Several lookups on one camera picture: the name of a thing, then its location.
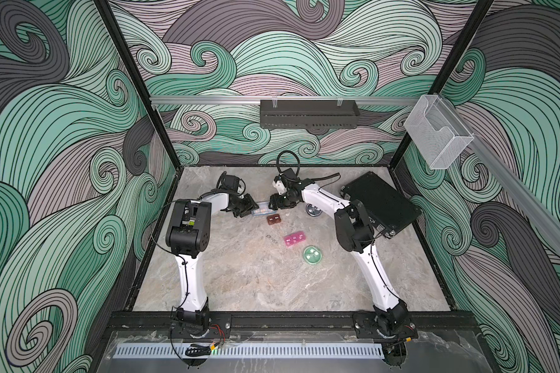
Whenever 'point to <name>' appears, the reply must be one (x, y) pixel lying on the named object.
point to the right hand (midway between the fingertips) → (272, 206)
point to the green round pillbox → (312, 255)
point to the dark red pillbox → (274, 219)
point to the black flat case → (389, 212)
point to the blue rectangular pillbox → (264, 209)
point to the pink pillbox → (295, 238)
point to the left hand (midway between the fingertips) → (256, 206)
